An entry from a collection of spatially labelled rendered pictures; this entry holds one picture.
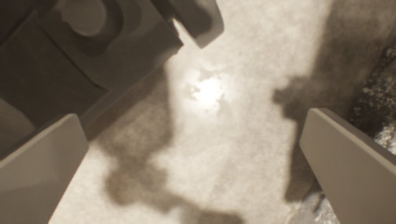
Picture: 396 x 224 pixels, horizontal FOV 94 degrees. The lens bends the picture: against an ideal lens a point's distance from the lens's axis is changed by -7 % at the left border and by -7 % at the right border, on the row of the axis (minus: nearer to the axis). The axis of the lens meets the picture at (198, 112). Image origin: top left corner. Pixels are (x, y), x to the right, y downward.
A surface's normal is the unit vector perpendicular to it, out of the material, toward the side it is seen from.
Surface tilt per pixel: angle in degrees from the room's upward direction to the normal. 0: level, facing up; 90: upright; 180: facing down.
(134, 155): 0
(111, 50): 0
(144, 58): 45
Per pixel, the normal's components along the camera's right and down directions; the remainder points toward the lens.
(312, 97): 0.07, 0.34
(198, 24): 0.44, 0.77
